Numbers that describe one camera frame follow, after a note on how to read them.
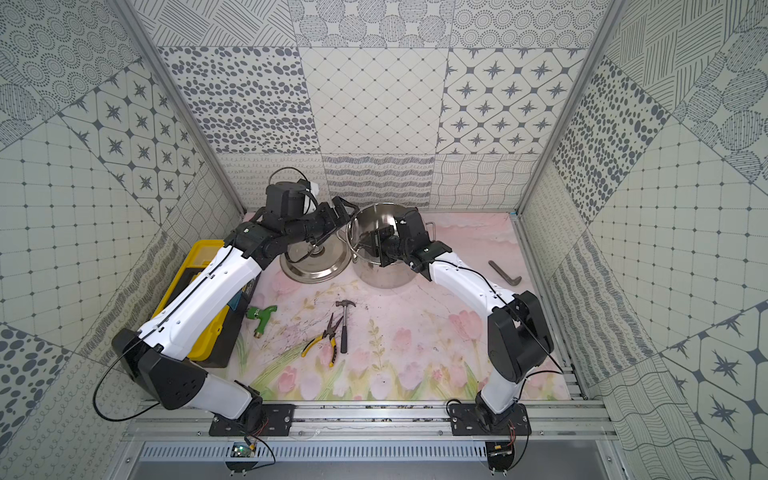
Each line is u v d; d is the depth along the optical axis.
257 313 0.90
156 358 0.39
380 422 0.76
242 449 0.71
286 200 0.54
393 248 0.71
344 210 0.65
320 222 0.63
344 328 0.90
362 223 0.94
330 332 0.88
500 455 0.73
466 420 0.73
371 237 0.74
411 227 0.64
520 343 0.45
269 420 0.73
